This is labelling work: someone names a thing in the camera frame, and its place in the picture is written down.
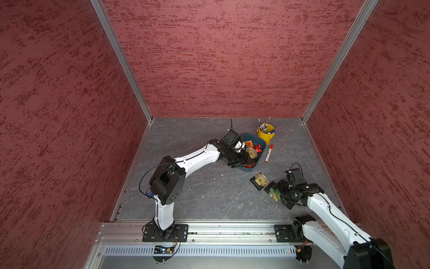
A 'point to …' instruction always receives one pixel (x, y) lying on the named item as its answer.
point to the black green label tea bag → (273, 191)
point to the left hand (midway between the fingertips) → (248, 167)
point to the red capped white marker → (267, 156)
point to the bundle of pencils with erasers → (263, 126)
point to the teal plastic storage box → (257, 140)
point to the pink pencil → (276, 129)
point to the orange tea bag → (249, 143)
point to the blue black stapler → (149, 193)
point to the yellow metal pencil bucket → (266, 137)
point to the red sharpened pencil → (266, 124)
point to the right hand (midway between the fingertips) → (275, 195)
